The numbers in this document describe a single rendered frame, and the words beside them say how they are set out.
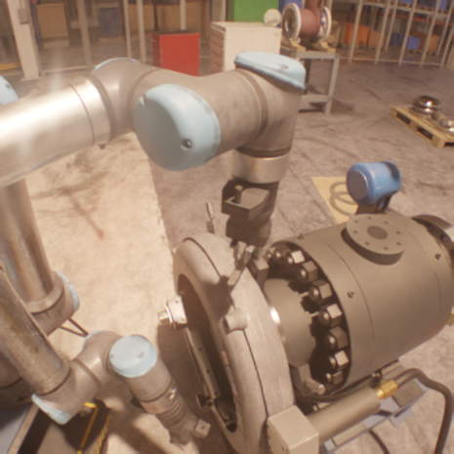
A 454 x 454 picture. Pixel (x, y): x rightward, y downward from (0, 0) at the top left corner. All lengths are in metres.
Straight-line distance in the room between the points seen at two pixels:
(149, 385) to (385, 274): 0.77
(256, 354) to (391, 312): 0.50
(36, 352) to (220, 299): 0.42
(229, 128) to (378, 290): 0.84
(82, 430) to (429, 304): 1.30
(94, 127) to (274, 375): 0.64
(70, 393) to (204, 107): 0.62
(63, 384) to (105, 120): 0.53
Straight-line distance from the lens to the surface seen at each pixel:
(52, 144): 0.41
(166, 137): 0.34
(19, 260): 0.84
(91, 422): 1.41
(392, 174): 1.39
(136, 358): 0.69
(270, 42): 4.64
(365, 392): 0.94
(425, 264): 1.27
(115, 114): 0.43
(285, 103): 0.42
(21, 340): 0.68
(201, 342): 1.17
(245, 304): 0.80
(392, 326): 1.15
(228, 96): 0.36
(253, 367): 0.81
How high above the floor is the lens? 1.59
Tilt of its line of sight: 38 degrees down
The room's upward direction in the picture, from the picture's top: 2 degrees clockwise
